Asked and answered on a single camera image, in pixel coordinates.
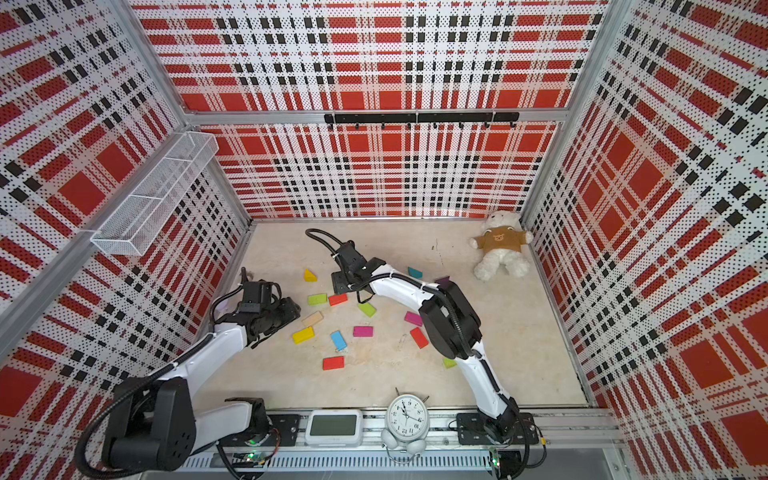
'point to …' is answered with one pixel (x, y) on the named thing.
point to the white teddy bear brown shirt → (502, 242)
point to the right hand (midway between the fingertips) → (348, 282)
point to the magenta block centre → (363, 331)
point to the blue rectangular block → (338, 340)
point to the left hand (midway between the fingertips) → (299, 310)
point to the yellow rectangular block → (303, 335)
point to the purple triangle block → (445, 280)
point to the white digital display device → (334, 428)
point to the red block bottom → (331, 363)
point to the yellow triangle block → (309, 277)
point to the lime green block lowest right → (449, 363)
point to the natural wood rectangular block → (312, 318)
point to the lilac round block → (222, 305)
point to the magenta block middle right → (413, 318)
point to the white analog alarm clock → (408, 420)
